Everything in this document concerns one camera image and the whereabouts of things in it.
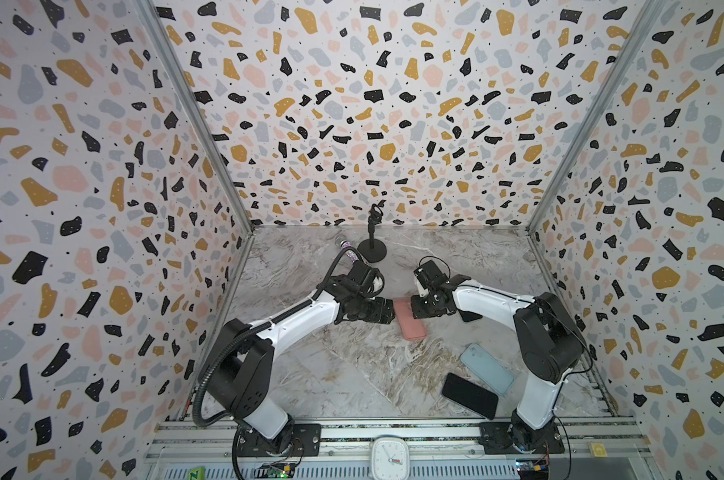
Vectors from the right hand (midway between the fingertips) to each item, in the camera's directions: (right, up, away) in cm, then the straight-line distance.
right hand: (412, 305), depth 94 cm
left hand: (-8, 0, -9) cm, 13 cm away
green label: (-52, -34, -26) cm, 67 cm away
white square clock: (-8, -31, -25) cm, 41 cm away
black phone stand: (-13, +17, +21) cm, 30 cm away
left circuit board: (-35, -35, -24) cm, 55 cm away
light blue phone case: (+22, -18, -7) cm, 29 cm away
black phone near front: (+15, -23, -11) cm, 30 cm away
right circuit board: (+27, -36, -22) cm, 50 cm away
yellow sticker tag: (+43, -31, -21) cm, 57 cm away
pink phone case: (0, -7, -2) cm, 7 cm away
